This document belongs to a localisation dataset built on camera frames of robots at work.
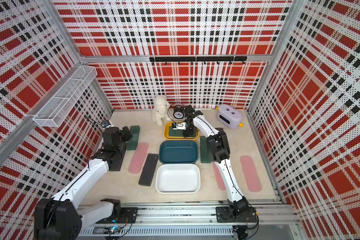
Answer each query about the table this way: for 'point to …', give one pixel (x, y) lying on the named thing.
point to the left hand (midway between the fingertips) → (125, 130)
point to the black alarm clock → (178, 113)
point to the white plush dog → (161, 106)
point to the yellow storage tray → (166, 132)
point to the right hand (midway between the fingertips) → (188, 128)
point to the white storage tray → (178, 178)
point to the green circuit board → (113, 230)
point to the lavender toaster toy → (229, 117)
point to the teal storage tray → (178, 152)
